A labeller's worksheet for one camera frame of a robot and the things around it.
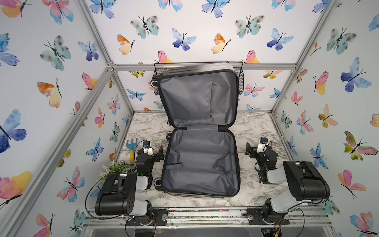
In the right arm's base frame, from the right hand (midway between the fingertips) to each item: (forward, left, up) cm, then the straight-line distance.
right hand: (257, 141), depth 91 cm
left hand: (-5, +62, 0) cm, 63 cm away
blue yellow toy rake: (-3, +80, -7) cm, 81 cm away
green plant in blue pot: (-23, +78, +5) cm, 81 cm away
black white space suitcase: (-6, +34, -7) cm, 35 cm away
